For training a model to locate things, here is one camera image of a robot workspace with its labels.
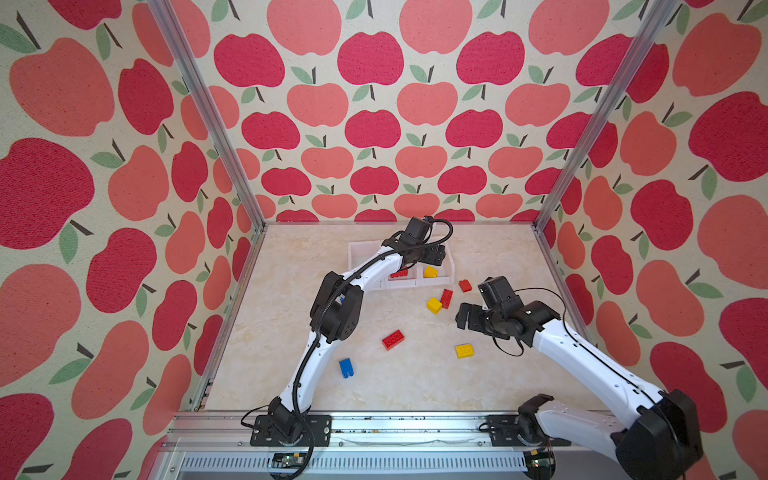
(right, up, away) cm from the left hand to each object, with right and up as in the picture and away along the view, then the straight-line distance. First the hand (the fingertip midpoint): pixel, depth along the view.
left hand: (440, 253), depth 98 cm
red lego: (+2, -15, 0) cm, 15 cm away
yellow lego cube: (-2, -17, -3) cm, 17 cm away
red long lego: (-16, -26, -10) cm, 32 cm away
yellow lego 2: (-3, -7, +4) cm, 8 cm away
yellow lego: (+5, -29, -12) cm, 32 cm away
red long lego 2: (-13, -7, +6) cm, 16 cm away
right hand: (+7, -18, -16) cm, 25 cm away
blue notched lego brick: (-29, -32, -16) cm, 46 cm away
